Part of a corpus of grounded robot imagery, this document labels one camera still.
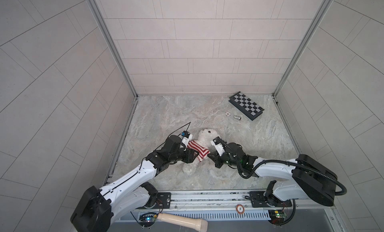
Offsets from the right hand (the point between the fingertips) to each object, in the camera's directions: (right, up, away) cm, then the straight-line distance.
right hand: (207, 158), depth 80 cm
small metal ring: (+16, +23, +25) cm, 38 cm away
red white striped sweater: (-4, +4, -1) cm, 5 cm away
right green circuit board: (+32, -23, -12) cm, 41 cm away
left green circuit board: (-27, -22, -15) cm, 38 cm away
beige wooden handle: (-4, -22, -18) cm, 28 cm away
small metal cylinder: (+23, +20, +22) cm, 38 cm away
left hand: (-5, +4, -2) cm, 7 cm away
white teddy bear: (-1, +10, +5) cm, 11 cm away
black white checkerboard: (+29, +29, +26) cm, 48 cm away
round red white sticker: (+15, -20, -10) cm, 27 cm away
